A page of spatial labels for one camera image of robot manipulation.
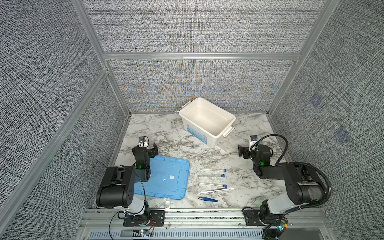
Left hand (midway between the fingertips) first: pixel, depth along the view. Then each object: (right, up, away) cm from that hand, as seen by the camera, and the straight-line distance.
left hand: (146, 144), depth 93 cm
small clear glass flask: (+15, -30, -14) cm, 36 cm away
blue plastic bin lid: (+15, -19, -7) cm, 25 cm away
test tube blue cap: (+48, -15, -4) cm, 50 cm away
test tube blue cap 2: (+46, -18, -5) cm, 50 cm away
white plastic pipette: (+41, -25, -11) cm, 49 cm away
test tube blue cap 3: (+46, -22, -9) cm, 52 cm away
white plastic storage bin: (+38, +14, +15) cm, 44 cm away
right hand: (+63, 0, +2) cm, 63 cm away
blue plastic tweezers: (+36, -28, -13) cm, 48 cm away
